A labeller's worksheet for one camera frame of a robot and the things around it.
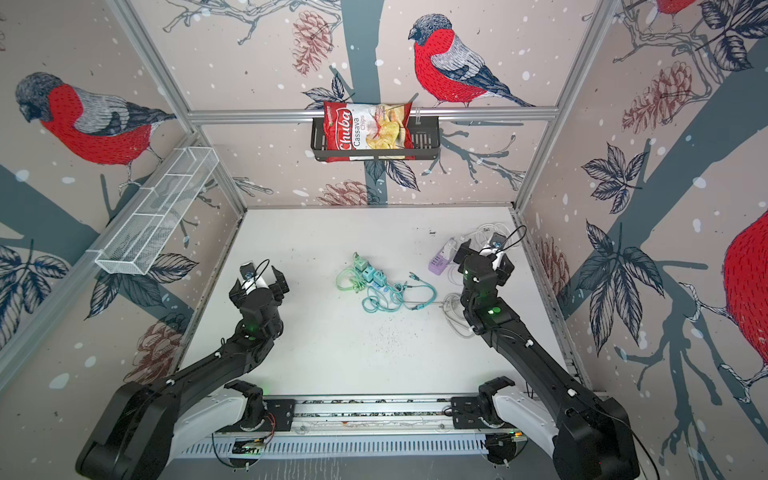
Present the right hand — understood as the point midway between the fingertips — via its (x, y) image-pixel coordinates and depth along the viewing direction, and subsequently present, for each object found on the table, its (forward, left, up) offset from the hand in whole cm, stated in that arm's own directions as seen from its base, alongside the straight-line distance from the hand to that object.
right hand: (481, 250), depth 78 cm
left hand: (-6, +62, -4) cm, 63 cm away
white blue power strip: (+1, +31, -19) cm, 37 cm away
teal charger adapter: (+1, +29, -16) cm, 33 cm away
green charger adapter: (+6, +36, -15) cm, 39 cm away
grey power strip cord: (-9, +5, -21) cm, 23 cm away
